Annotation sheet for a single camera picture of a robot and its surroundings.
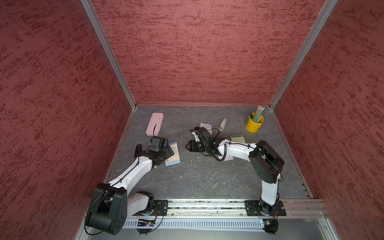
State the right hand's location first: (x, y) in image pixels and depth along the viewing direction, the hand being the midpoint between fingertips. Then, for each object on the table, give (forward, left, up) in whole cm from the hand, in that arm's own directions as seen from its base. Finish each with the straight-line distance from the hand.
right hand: (188, 149), depth 90 cm
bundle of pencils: (+23, -48, +9) cm, 54 cm away
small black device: (+1, +32, -2) cm, 32 cm away
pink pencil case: (+25, +25, -4) cm, 36 cm away
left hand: (-4, +13, -1) cm, 13 cm away
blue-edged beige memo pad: (-4, +9, -4) cm, 11 cm away
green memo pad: (+11, -34, -6) cm, 36 cm away
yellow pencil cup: (+16, -44, 0) cm, 47 cm away
